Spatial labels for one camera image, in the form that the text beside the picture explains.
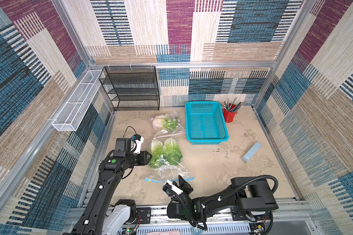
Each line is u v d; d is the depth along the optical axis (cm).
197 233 69
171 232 68
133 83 108
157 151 86
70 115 71
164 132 99
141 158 67
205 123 112
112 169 50
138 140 70
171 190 65
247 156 92
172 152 85
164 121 103
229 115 107
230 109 108
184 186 69
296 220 76
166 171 80
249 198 48
